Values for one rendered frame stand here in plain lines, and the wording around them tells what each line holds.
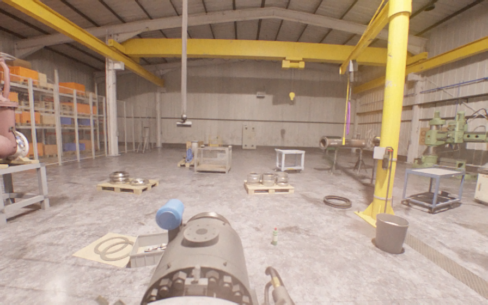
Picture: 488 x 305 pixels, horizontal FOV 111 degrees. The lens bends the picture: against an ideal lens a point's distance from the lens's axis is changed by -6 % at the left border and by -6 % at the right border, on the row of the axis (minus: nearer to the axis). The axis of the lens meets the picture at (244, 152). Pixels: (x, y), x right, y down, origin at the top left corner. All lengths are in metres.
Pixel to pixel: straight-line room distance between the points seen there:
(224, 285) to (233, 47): 11.58
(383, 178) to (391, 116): 1.07
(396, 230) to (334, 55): 11.04
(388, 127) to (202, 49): 10.32
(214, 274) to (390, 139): 3.47
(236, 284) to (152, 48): 12.65
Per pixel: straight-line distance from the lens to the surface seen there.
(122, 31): 13.59
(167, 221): 1.34
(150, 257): 2.56
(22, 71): 13.01
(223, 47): 12.02
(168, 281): 1.09
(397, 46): 4.17
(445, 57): 13.79
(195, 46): 12.30
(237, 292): 1.10
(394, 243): 3.23
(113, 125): 12.84
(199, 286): 0.78
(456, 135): 11.27
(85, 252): 3.16
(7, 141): 4.77
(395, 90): 3.97
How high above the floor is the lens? 1.53
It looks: 6 degrees down
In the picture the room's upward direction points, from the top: 2 degrees clockwise
